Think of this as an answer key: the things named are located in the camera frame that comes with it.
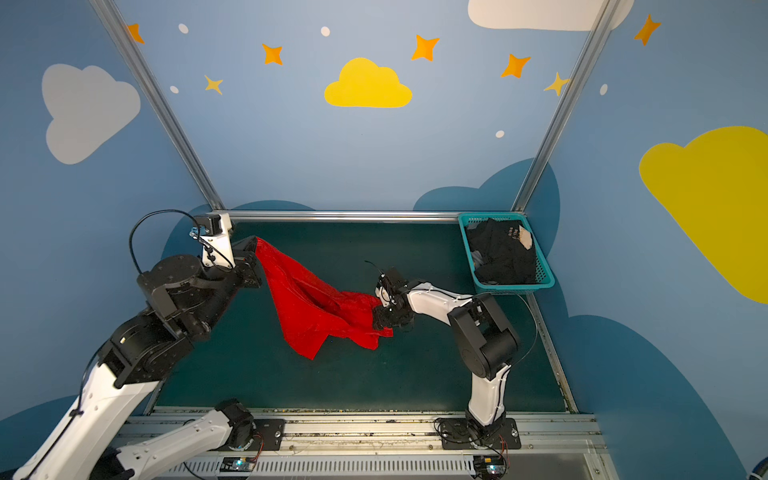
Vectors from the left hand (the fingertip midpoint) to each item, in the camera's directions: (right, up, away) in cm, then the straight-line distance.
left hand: (257, 238), depth 57 cm
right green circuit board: (+50, -55, +14) cm, 76 cm away
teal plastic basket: (+78, -10, +40) cm, 88 cm away
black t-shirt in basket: (+65, -4, +41) cm, 77 cm away
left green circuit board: (-11, -54, +14) cm, 57 cm away
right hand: (+25, -24, +36) cm, 50 cm away
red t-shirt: (+5, -19, +20) cm, 28 cm away
